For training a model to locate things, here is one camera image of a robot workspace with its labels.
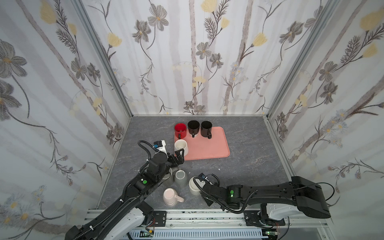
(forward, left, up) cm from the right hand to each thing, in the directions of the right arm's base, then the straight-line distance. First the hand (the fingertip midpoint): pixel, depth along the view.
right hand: (197, 189), depth 77 cm
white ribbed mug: (+30, +12, -6) cm, 32 cm away
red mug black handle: (+42, +13, -6) cm, 45 cm away
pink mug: (-5, +14, +2) cm, 15 cm away
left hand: (+16, +12, +13) cm, 24 cm away
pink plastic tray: (+29, -2, -6) cm, 29 cm away
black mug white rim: (+40, -5, 0) cm, 40 cm away
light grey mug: (+4, +9, +2) cm, 10 cm away
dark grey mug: (+5, +15, -2) cm, 16 cm away
